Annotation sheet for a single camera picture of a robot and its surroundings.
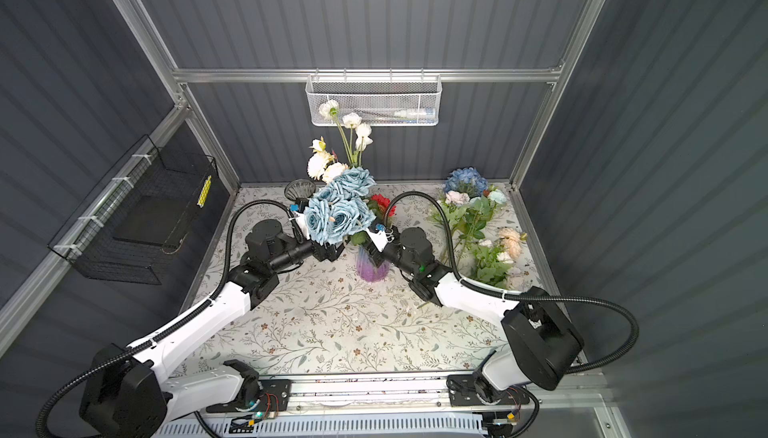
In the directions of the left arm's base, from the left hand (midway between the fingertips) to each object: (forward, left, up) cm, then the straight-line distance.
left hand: (344, 227), depth 74 cm
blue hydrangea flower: (+31, -42, -15) cm, 55 cm away
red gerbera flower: (+6, -10, +2) cm, 12 cm away
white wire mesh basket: (+70, -11, -5) cm, 71 cm away
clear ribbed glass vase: (+22, +16, -8) cm, 28 cm away
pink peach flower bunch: (-2, -41, -16) cm, 44 cm away
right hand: (+1, -5, -3) cm, 6 cm away
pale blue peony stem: (+23, -50, -16) cm, 57 cm away
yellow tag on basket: (+15, +40, -1) cm, 43 cm away
